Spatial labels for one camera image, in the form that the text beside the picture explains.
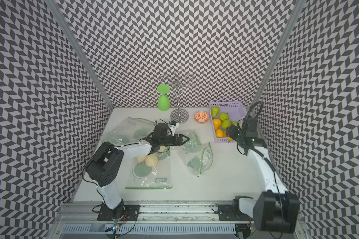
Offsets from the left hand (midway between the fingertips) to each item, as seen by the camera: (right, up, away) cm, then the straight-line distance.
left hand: (186, 140), depth 89 cm
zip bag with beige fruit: (-21, -17, -4) cm, 27 cm away
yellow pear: (+21, +10, +14) cm, 27 cm away
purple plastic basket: (+39, +19, +27) cm, 51 cm away
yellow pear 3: (+23, +2, -11) cm, 26 cm away
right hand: (+25, +5, -6) cm, 26 cm away
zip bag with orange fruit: (+7, -11, +3) cm, 13 cm away
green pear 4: (+35, +10, +17) cm, 40 cm away
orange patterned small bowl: (+11, +14, +22) cm, 28 cm away
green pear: (+21, +20, +21) cm, 36 cm away
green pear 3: (+28, +10, +15) cm, 33 cm away
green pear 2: (+27, +15, +20) cm, 37 cm away
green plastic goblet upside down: (-14, +24, +1) cm, 28 cm away
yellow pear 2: (+22, +4, +9) cm, 24 cm away
